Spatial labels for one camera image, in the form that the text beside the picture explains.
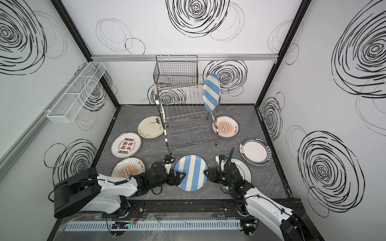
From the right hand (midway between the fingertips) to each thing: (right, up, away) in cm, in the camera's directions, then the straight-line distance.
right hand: (202, 175), depth 80 cm
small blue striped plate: (-5, +3, +6) cm, 8 cm away
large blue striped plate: (+5, +45, -2) cm, 45 cm away
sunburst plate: (+19, +25, +25) cm, 40 cm away
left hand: (-11, 0, +2) cm, 11 cm away
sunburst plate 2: (-43, +3, +7) cm, 44 cm away
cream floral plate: (-36, +25, +25) cm, 50 cm away
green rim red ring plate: (+34, +10, +14) cm, 38 cm away
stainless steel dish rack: (-10, +29, +28) cm, 42 cm away
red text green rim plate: (-50, +13, +16) cm, 54 cm away
